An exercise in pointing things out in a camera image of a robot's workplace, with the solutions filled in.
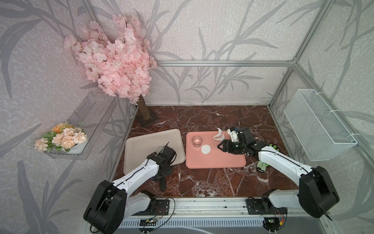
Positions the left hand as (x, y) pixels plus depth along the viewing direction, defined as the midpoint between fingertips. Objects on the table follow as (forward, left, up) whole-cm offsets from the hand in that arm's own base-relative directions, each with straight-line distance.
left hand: (166, 173), depth 85 cm
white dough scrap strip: (+27, -34, 0) cm, 43 cm away
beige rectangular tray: (+16, +22, -1) cm, 27 cm away
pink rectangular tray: (+9, -31, 0) cm, 32 cm away
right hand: (+12, -32, +11) cm, 36 cm away
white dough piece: (+15, -24, +1) cm, 28 cm away
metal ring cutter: (+22, -18, 0) cm, 28 cm away
